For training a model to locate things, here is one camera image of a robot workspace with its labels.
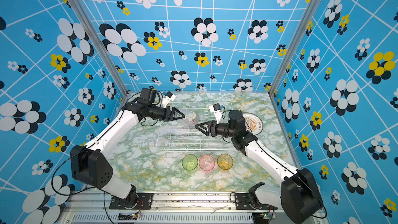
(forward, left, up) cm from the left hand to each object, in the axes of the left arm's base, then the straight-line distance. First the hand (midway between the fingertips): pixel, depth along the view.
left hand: (181, 116), depth 77 cm
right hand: (-6, -9, 0) cm, 11 cm away
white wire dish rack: (+2, +3, -23) cm, 24 cm away
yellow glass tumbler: (-14, -23, -24) cm, 36 cm away
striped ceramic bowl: (+10, -3, -17) cm, 20 cm away
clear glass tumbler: (+10, -4, -16) cm, 19 cm away
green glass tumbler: (-16, -3, -23) cm, 28 cm away
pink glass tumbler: (-15, -13, -22) cm, 30 cm away
